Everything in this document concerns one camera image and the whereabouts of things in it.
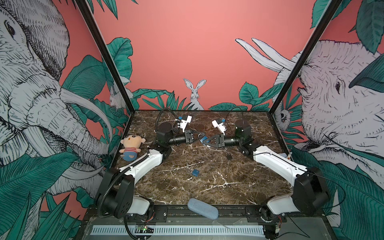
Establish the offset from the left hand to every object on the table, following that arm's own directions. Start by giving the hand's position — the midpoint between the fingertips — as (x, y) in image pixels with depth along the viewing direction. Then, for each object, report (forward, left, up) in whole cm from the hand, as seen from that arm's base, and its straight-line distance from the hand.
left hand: (204, 135), depth 70 cm
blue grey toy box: (0, -50, -24) cm, 56 cm away
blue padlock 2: (-7, +5, -30) cm, 31 cm away
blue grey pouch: (-26, +2, -27) cm, 38 cm away
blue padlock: (-1, +1, -2) cm, 2 cm away
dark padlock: (+3, -18, -29) cm, 35 cm away
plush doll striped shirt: (+10, +44, -23) cm, 51 cm away
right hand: (-4, 0, -2) cm, 4 cm away
